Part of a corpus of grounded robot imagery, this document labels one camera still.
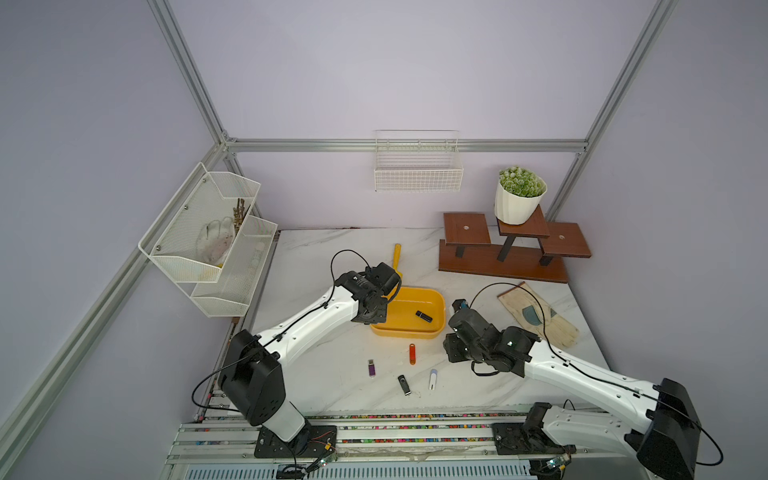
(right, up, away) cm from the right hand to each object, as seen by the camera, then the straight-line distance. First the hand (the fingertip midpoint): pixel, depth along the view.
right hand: (450, 347), depth 80 cm
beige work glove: (+31, +5, +15) cm, 35 cm away
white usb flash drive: (-4, -10, +4) cm, 11 cm away
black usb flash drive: (-6, +6, +15) cm, 17 cm away
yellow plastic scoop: (-14, +25, +31) cm, 42 cm away
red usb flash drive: (-10, -4, +8) cm, 14 cm away
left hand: (-23, +8, +2) cm, 24 cm away
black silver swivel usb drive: (-12, -11, +2) cm, 17 cm away
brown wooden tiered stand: (+32, +27, +24) cm, 48 cm away
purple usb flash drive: (-22, -8, +6) cm, 24 cm away
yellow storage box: (-9, +7, +16) cm, 20 cm away
